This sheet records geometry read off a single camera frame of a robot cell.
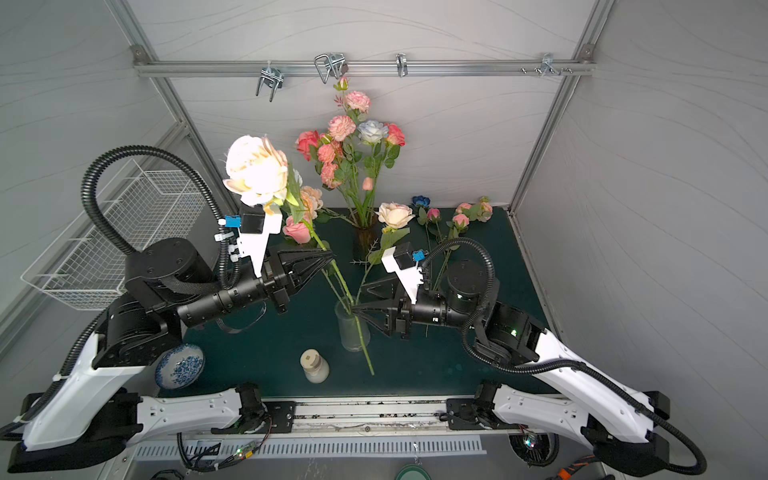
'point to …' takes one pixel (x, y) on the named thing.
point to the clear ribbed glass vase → (351, 339)
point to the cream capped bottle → (314, 366)
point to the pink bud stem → (367, 186)
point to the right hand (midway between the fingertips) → (364, 288)
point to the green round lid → (414, 472)
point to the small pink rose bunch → (482, 210)
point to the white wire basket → (85, 268)
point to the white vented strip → (310, 449)
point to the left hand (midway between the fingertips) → (332, 249)
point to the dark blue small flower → (421, 200)
